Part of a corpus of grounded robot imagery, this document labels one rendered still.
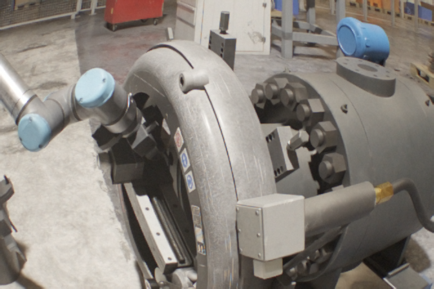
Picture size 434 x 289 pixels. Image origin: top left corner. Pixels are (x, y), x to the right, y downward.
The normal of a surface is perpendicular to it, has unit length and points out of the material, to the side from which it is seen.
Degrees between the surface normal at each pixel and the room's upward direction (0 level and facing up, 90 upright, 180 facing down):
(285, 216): 68
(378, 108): 29
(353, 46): 90
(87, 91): 47
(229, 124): 39
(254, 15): 90
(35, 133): 93
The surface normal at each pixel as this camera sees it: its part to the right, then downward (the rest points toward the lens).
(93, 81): -0.26, -0.39
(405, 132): 0.34, -0.37
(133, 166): 0.36, 0.72
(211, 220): -0.59, 0.06
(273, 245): 0.41, -0.01
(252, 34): 0.32, 0.38
